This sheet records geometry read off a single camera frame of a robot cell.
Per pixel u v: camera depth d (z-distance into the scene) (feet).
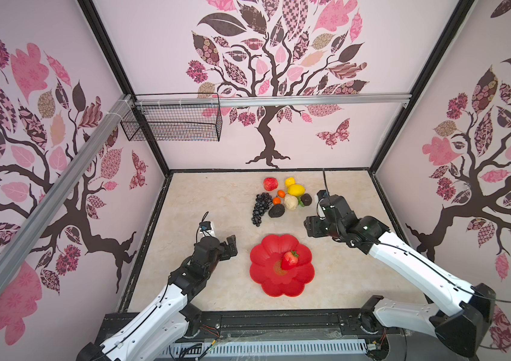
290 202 3.33
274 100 3.07
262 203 3.36
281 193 3.54
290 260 2.77
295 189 3.49
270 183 3.52
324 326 2.48
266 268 2.85
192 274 1.92
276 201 3.41
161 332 1.84
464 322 1.23
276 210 3.27
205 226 2.30
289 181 3.64
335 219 1.84
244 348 2.30
